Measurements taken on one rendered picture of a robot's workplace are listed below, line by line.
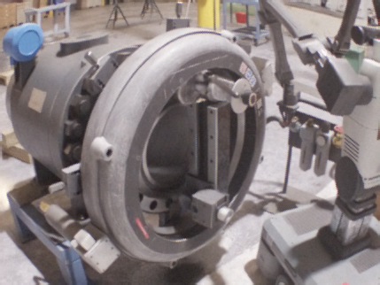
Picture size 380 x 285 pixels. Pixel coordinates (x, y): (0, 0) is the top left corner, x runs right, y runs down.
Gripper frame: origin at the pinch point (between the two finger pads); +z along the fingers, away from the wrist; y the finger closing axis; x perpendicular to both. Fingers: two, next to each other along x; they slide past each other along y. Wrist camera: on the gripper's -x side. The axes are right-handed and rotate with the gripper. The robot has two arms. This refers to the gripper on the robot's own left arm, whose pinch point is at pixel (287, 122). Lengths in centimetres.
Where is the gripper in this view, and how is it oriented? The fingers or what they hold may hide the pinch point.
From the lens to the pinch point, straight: 183.6
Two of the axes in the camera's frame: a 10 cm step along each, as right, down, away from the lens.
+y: -7.5, -2.9, 6.0
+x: -6.7, 3.3, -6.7
